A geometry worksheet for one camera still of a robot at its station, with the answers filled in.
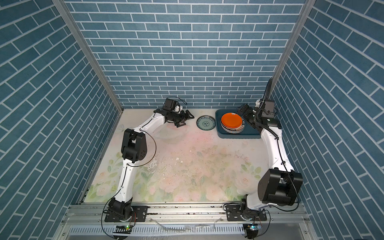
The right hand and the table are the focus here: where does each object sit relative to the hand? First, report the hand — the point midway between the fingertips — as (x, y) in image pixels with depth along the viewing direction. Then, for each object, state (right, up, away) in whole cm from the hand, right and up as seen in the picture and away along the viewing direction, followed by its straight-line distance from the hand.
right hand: (240, 110), depth 82 cm
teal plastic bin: (-9, -14, +18) cm, 24 cm away
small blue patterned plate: (-18, -7, +30) cm, 36 cm away
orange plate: (+1, -5, +27) cm, 27 cm away
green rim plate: (+1, -12, +23) cm, 26 cm away
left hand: (-29, -4, +18) cm, 35 cm away
